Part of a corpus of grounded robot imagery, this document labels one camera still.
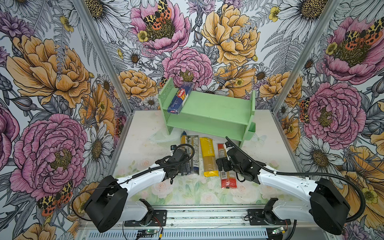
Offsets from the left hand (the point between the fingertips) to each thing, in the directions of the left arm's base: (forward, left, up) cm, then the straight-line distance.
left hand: (179, 169), depth 87 cm
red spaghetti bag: (-6, -28, -1) cm, 28 cm away
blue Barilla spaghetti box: (+29, -1, +28) cm, 40 cm away
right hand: (+1, -26, +4) cm, 26 cm away
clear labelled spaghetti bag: (+4, -9, -1) cm, 10 cm away
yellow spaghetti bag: (+3, -18, 0) cm, 18 cm away
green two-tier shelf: (+22, -26, +23) cm, 41 cm away
